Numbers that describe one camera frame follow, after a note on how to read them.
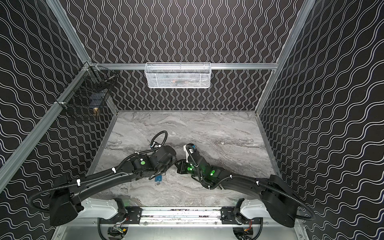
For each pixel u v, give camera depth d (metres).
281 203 0.42
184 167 0.68
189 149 0.72
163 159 0.57
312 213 0.38
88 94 0.94
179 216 0.76
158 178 0.85
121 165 0.50
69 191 0.41
